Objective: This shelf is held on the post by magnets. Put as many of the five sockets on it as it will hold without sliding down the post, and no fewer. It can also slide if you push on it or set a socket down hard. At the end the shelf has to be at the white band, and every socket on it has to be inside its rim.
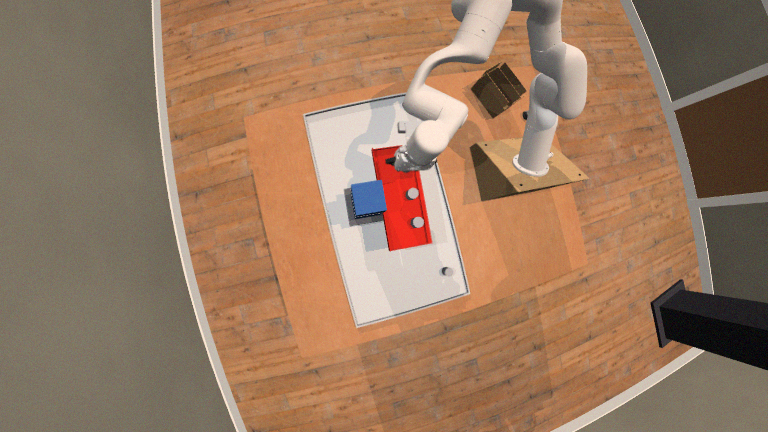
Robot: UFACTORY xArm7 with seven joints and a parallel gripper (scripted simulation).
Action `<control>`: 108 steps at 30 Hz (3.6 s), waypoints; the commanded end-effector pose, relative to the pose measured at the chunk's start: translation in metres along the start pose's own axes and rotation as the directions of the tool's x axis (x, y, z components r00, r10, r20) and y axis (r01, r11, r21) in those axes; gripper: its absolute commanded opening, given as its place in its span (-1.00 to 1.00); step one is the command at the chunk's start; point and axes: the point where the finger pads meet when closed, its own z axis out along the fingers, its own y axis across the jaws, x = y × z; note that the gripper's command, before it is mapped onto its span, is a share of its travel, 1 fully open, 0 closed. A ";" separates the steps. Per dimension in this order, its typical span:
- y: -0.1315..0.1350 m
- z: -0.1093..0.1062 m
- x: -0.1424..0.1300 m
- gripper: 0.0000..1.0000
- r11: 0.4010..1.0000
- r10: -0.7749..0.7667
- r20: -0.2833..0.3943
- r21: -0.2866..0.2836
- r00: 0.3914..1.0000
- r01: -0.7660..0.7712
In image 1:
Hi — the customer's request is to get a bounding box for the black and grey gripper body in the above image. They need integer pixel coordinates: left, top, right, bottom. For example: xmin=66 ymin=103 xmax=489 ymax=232
xmin=394 ymin=148 xmax=437 ymax=171

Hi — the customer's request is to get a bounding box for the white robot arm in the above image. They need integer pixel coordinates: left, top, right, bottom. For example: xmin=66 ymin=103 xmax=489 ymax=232
xmin=397 ymin=0 xmax=587 ymax=177

